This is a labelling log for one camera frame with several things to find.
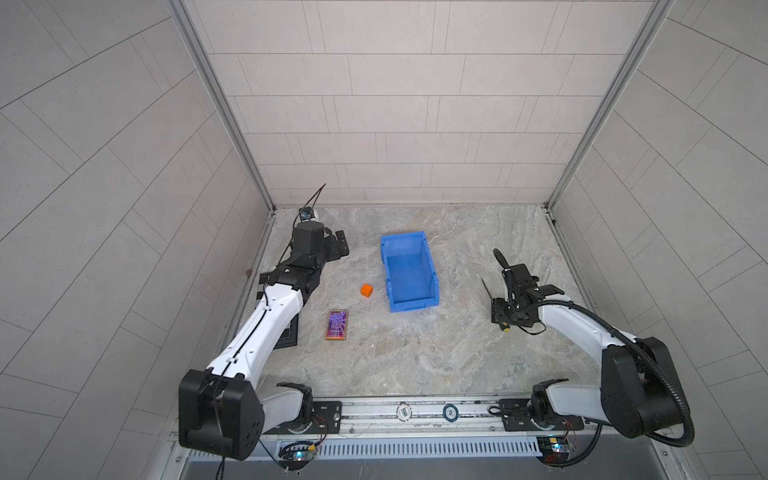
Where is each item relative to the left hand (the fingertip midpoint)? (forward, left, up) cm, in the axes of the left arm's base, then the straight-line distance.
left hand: (332, 233), depth 82 cm
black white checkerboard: (-23, +11, -17) cm, 30 cm away
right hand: (-14, -49, -20) cm, 55 cm away
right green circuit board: (-47, -54, -20) cm, 75 cm away
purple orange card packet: (-18, -1, -19) cm, 26 cm away
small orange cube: (-8, -9, -18) cm, 22 cm away
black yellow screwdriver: (-19, -49, -18) cm, 55 cm away
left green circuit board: (-49, +3, -18) cm, 52 cm away
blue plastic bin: (-4, -23, -18) cm, 29 cm away
